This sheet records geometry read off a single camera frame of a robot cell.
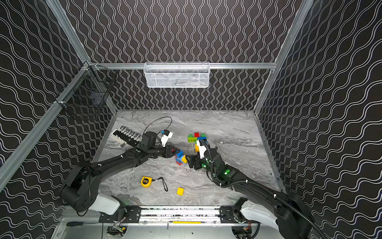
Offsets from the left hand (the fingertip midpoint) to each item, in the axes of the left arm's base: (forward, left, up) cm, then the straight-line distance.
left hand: (182, 153), depth 82 cm
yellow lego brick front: (-17, 0, -12) cm, 20 cm away
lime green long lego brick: (+18, -5, -13) cm, 22 cm away
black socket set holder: (+18, +44, -13) cm, 49 cm away
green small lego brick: (+22, -3, -14) cm, 26 cm away
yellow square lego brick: (+11, -8, -11) cm, 18 cm away
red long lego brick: (0, +3, -13) cm, 13 cm away
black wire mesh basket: (+37, +65, +12) cm, 75 cm away
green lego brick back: (+24, -12, -14) cm, 30 cm away
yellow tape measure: (-13, +19, -12) cm, 26 cm away
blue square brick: (-1, +1, -1) cm, 2 cm away
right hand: (-1, -6, +2) cm, 6 cm away
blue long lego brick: (+20, -11, -12) cm, 26 cm away
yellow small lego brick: (-3, -1, -2) cm, 3 cm away
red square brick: (+22, -7, -11) cm, 26 cm away
